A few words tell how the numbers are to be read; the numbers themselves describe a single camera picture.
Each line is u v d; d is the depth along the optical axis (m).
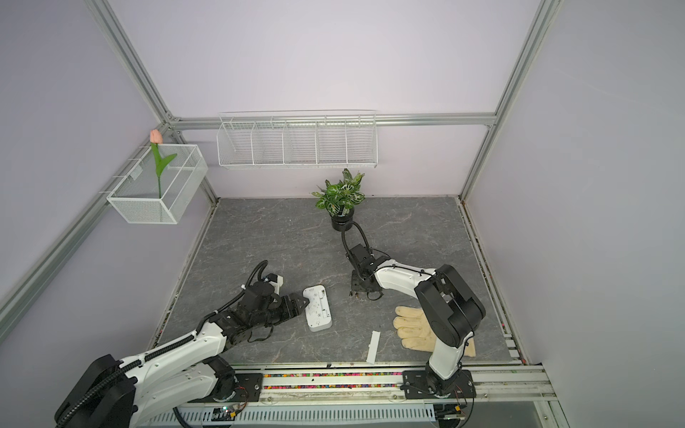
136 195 0.81
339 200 0.88
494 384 0.75
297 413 0.71
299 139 0.99
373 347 0.81
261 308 0.67
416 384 0.74
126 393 0.41
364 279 0.68
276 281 0.80
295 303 0.76
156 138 0.83
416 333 0.82
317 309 0.84
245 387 0.74
